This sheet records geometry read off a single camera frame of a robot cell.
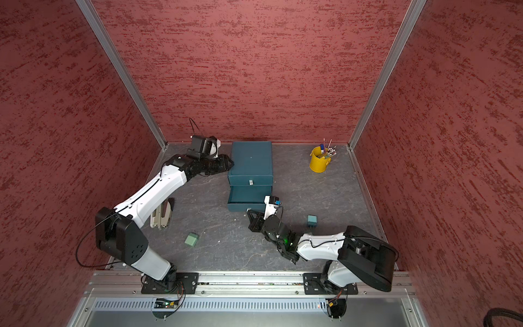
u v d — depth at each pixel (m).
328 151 0.95
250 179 0.83
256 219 0.77
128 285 0.75
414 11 0.71
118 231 0.43
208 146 0.66
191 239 0.83
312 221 0.90
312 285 0.74
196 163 0.60
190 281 0.74
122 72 0.88
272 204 0.73
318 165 1.04
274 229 0.61
